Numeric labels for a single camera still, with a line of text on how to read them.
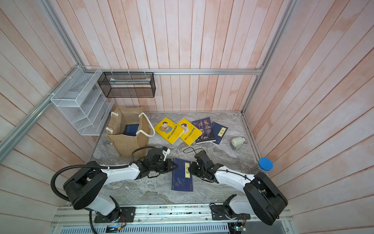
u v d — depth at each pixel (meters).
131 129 0.99
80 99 0.71
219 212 0.73
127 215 0.73
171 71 0.95
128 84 1.06
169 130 1.06
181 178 0.82
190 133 1.04
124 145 0.87
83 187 0.44
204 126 1.08
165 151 0.81
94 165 0.50
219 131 1.07
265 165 0.70
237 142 0.93
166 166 0.76
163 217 0.73
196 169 0.78
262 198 0.42
